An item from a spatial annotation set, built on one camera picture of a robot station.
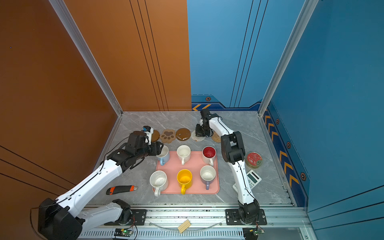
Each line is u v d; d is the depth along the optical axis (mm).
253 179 845
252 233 705
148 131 705
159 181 832
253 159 895
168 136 1054
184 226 706
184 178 851
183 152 923
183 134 1058
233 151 644
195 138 1027
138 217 740
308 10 703
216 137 1048
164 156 833
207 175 864
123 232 708
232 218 725
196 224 725
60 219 376
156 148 707
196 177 871
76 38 792
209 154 940
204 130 923
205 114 891
